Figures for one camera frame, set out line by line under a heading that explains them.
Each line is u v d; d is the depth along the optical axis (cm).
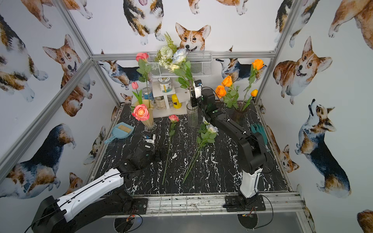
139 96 90
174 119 106
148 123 98
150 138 72
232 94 87
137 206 73
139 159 60
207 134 101
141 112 68
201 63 92
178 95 106
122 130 103
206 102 67
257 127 103
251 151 49
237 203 69
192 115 100
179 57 67
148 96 94
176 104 112
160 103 113
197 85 72
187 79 80
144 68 84
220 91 78
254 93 85
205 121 106
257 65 86
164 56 79
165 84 92
